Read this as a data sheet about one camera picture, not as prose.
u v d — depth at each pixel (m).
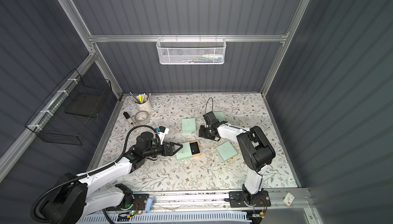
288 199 0.73
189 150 0.87
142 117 1.06
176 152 0.74
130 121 1.00
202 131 0.86
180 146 0.77
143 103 1.00
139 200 0.74
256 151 0.49
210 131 0.72
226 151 0.87
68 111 0.72
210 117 0.77
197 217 0.77
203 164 0.86
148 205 0.70
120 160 0.58
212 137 0.84
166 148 0.73
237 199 0.74
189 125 0.99
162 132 0.76
